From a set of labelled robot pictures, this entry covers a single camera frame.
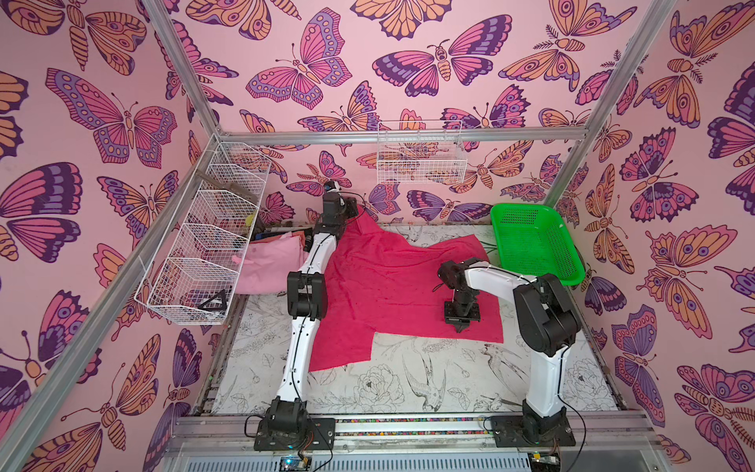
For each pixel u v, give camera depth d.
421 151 0.95
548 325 0.52
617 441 0.73
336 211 0.93
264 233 1.20
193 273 0.78
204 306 0.76
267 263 1.00
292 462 0.71
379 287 1.03
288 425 0.65
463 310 0.79
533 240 1.16
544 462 0.71
